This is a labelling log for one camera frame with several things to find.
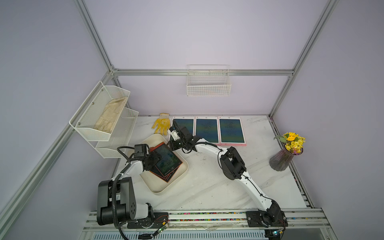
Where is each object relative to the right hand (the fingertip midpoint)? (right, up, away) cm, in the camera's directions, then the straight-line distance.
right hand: (168, 147), depth 97 cm
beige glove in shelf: (-28, +17, -20) cm, 38 cm away
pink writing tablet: (+28, +13, +16) cm, 35 cm away
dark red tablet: (-6, -13, -8) cm, 16 cm away
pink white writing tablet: (+13, +18, +21) cm, 30 cm away
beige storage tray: (-7, -20, -12) cm, 24 cm away
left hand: (-5, -7, -5) cm, 10 cm away
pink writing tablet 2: (+45, +10, +14) cm, 48 cm away
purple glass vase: (+68, -7, -11) cm, 69 cm away
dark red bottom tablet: (+1, -11, -7) cm, 13 cm away
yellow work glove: (-8, +16, +17) cm, 25 cm away
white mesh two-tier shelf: (-25, +4, -21) cm, 33 cm away
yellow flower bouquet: (+68, +5, -23) cm, 72 cm away
